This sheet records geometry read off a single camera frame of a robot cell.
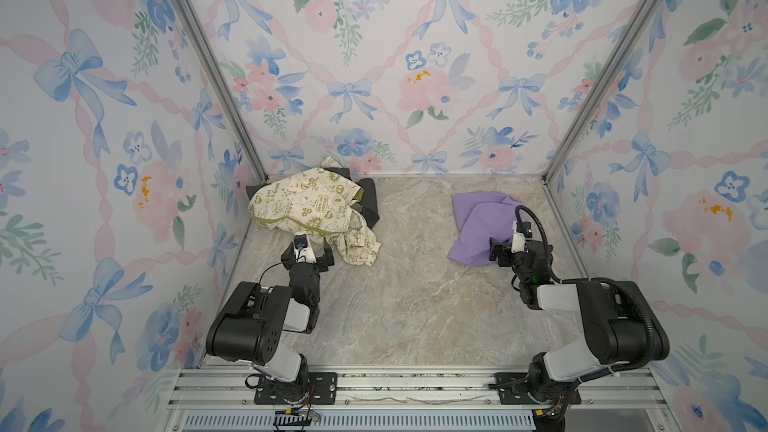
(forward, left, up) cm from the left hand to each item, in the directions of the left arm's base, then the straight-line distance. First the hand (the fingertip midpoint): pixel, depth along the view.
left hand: (310, 238), depth 89 cm
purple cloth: (+15, -55, -7) cm, 58 cm away
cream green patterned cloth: (+16, 0, -2) cm, 16 cm away
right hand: (+4, -61, -4) cm, 61 cm away
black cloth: (+18, -15, -5) cm, 24 cm away
